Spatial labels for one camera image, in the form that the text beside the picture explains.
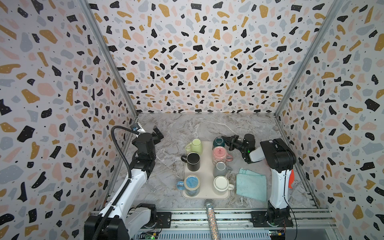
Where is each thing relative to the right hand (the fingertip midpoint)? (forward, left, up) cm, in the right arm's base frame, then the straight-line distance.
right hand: (220, 133), depth 95 cm
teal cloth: (-29, -16, -11) cm, 35 cm away
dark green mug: (-6, +2, -1) cm, 6 cm away
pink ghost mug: (-15, +1, 0) cm, 15 cm away
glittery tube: (-51, +5, -7) cm, 51 cm away
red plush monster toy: (-25, -40, -10) cm, 48 cm away
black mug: (-18, +17, -2) cm, 25 cm away
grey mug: (-23, +1, -2) cm, 24 cm away
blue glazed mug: (-33, +17, 0) cm, 37 cm away
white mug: (-31, +1, -3) cm, 31 cm away
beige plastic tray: (-32, +8, -11) cm, 35 cm away
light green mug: (-9, +16, -2) cm, 19 cm away
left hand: (-9, +40, +16) cm, 44 cm away
